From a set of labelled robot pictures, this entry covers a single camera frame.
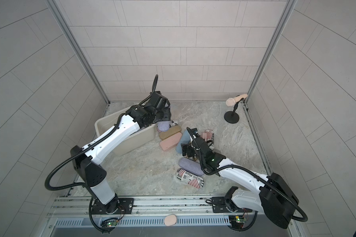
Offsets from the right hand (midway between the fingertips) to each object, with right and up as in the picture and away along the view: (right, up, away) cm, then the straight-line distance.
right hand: (187, 143), depth 83 cm
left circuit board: (-34, -32, -19) cm, 50 cm away
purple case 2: (+2, -13, -1) cm, 13 cm away
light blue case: (-1, +1, +8) cm, 8 cm away
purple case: (-12, +11, -10) cm, 19 cm away
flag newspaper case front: (+1, -18, -6) cm, 19 cm away
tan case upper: (-15, +3, +11) cm, 19 cm away
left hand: (-10, +18, -3) cm, 20 cm away
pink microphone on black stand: (+33, +14, +25) cm, 44 cm away
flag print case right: (+14, +2, +11) cm, 18 cm away
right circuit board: (+25, -33, -15) cm, 44 cm away
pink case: (-10, -1, +9) cm, 14 cm away
